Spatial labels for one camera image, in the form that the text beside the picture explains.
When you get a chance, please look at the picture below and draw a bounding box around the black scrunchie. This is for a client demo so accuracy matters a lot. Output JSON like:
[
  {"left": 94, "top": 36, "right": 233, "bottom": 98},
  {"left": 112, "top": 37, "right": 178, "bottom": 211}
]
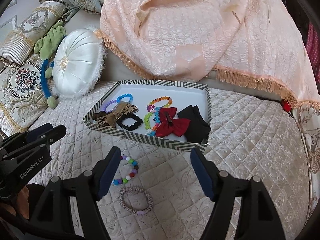
[{"left": 116, "top": 113, "right": 143, "bottom": 131}]

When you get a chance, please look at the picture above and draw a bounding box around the hanging clothes background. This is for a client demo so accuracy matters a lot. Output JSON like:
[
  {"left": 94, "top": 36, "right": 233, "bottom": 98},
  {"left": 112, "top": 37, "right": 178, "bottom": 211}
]
[{"left": 306, "top": 22, "right": 319, "bottom": 74}]

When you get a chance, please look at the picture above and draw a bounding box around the red satin hair bow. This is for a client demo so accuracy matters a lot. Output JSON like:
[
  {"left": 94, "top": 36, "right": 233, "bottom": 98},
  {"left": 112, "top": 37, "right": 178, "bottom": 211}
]
[{"left": 156, "top": 107, "right": 190, "bottom": 138}]

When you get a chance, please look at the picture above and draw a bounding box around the multicolour round bead bracelet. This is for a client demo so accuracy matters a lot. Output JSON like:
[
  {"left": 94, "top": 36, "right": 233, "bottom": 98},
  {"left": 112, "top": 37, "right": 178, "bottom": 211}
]
[{"left": 111, "top": 155, "right": 139, "bottom": 186}]

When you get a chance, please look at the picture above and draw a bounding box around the black fabric hair accessory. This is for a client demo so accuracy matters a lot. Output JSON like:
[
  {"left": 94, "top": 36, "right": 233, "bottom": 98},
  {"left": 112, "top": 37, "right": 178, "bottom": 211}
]
[{"left": 177, "top": 105, "right": 210, "bottom": 144}]

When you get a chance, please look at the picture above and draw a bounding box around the purple bead bracelet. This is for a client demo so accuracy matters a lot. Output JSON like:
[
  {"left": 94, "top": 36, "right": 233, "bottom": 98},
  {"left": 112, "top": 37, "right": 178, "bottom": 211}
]
[{"left": 104, "top": 99, "right": 123, "bottom": 113}]

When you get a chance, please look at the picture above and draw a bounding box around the small red object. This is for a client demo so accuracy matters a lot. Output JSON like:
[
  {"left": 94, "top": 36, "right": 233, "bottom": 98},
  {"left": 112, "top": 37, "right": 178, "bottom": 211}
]
[{"left": 280, "top": 100, "right": 292, "bottom": 113}]

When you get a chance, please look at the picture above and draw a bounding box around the leopard print hair bow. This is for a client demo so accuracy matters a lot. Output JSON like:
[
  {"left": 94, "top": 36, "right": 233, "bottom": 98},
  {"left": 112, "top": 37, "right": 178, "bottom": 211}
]
[{"left": 96, "top": 102, "right": 138, "bottom": 128}]

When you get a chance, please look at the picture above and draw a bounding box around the pink fringed blanket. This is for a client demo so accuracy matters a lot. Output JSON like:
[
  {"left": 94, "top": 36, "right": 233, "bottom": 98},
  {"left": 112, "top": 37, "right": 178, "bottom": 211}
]
[{"left": 100, "top": 0, "right": 319, "bottom": 109}]

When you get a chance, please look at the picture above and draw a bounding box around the green flower bead bracelet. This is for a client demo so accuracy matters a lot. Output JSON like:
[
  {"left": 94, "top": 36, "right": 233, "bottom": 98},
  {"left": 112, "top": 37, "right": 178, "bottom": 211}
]
[{"left": 143, "top": 112, "right": 154, "bottom": 130}]

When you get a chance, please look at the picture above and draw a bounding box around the quilted cream bedspread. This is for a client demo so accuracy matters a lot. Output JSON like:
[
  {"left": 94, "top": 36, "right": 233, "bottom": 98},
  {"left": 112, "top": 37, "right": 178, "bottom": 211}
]
[{"left": 33, "top": 82, "right": 310, "bottom": 239}]

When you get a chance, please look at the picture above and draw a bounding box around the green blue plush toy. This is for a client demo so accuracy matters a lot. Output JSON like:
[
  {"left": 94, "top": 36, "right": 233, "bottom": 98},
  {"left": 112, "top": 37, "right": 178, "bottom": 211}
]
[{"left": 34, "top": 21, "right": 66, "bottom": 109}]

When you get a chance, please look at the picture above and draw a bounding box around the floral embroidered square pillow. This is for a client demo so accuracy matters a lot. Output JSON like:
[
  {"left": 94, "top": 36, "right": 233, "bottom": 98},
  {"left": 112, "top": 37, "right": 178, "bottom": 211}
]
[{"left": 0, "top": 54, "right": 48, "bottom": 138}]

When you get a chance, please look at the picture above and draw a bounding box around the striped white tray box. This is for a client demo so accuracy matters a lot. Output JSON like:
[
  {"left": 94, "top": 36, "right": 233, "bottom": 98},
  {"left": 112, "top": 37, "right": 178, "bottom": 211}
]
[{"left": 84, "top": 80, "right": 211, "bottom": 152}]

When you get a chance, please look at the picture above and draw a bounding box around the beige striped bolster pillow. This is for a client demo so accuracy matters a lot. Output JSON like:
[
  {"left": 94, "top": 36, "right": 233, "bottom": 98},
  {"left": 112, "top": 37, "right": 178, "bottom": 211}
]
[{"left": 1, "top": 1, "right": 66, "bottom": 68}]

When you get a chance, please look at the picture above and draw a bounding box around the person's left hand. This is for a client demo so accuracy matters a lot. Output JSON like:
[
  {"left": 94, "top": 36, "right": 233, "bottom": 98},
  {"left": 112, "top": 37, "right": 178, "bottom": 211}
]
[{"left": 1, "top": 186, "right": 30, "bottom": 220}]

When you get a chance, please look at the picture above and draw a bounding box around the brown scrunchie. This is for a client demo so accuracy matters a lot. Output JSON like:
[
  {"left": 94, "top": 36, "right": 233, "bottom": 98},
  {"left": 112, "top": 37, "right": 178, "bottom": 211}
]
[{"left": 92, "top": 111, "right": 107, "bottom": 121}]

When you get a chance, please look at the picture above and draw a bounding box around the orange rainbow bead bracelet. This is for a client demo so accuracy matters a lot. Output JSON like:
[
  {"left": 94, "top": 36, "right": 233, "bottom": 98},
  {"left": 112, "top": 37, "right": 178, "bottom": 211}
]
[{"left": 146, "top": 96, "right": 174, "bottom": 113}]

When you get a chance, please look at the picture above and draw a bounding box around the round white satin cushion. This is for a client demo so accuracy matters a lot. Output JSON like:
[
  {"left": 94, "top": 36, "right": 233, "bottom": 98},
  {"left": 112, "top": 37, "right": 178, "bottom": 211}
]
[{"left": 52, "top": 28, "right": 105, "bottom": 99}]

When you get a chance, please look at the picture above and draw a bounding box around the blue bead bracelet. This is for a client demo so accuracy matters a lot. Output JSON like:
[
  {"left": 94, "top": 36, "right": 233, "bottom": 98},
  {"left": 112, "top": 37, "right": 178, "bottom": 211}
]
[{"left": 116, "top": 93, "right": 134, "bottom": 104}]

